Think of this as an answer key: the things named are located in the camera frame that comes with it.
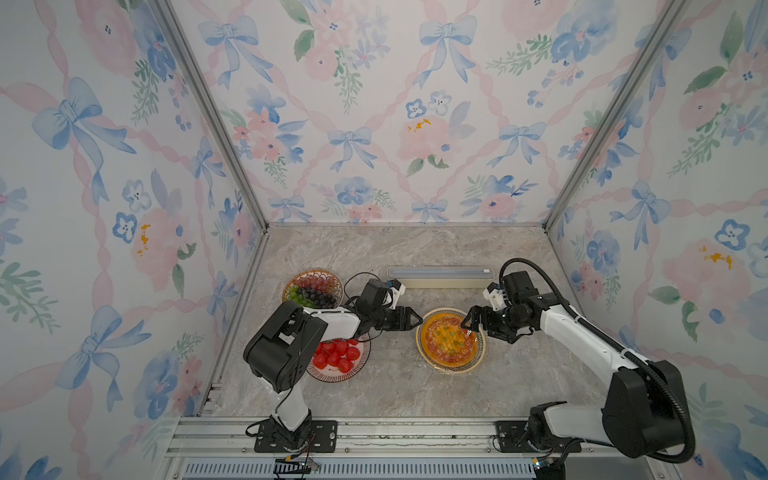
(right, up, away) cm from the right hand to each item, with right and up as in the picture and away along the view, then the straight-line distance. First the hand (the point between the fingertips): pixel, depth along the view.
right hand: (477, 327), depth 85 cm
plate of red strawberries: (-40, -9, -2) cm, 41 cm away
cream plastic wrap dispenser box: (-6, +13, +18) cm, 23 cm away
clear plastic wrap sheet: (-9, -6, +2) cm, 11 cm away
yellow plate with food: (-9, -6, +2) cm, 11 cm away
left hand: (-17, +1, +4) cm, 17 cm away
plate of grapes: (-49, +9, +12) cm, 52 cm away
